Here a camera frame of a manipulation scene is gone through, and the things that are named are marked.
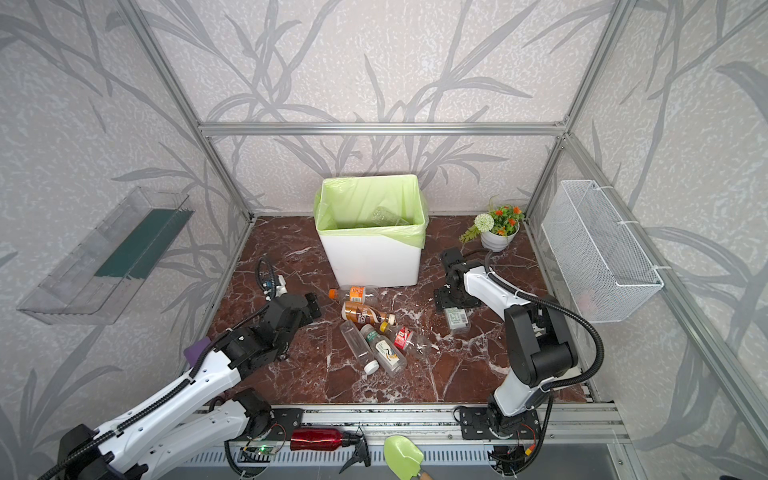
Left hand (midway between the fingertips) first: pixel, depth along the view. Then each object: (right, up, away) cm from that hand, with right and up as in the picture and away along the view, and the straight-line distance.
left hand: (310, 293), depth 80 cm
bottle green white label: (+41, -9, +9) cm, 43 cm away
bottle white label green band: (+20, -16, 0) cm, 26 cm away
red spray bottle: (+7, -32, -12) cm, 35 cm away
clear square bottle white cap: (+13, -15, 0) cm, 20 cm away
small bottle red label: (+26, -13, +2) cm, 29 cm away
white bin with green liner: (+18, +17, -5) cm, 25 cm away
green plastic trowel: (+25, -37, -11) cm, 46 cm away
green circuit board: (-11, -38, -8) cm, 40 cm away
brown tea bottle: (+13, -8, +8) cm, 17 cm away
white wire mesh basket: (+68, +7, -19) cm, 71 cm away
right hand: (+41, -3, +13) cm, 43 cm away
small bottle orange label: (+11, -2, +11) cm, 16 cm away
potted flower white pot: (+57, +18, +19) cm, 62 cm away
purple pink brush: (-36, -18, +6) cm, 40 cm away
